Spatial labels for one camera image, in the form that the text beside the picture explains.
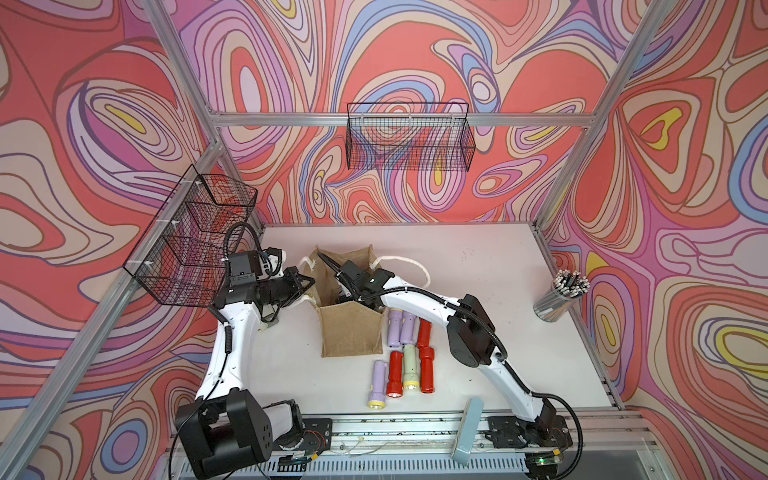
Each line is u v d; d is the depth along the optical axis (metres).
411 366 0.81
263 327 0.90
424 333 0.87
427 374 0.81
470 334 0.56
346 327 0.80
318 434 0.73
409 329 0.89
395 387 0.78
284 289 0.70
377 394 0.78
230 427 0.39
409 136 0.96
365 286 0.69
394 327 0.89
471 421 0.76
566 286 0.81
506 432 0.73
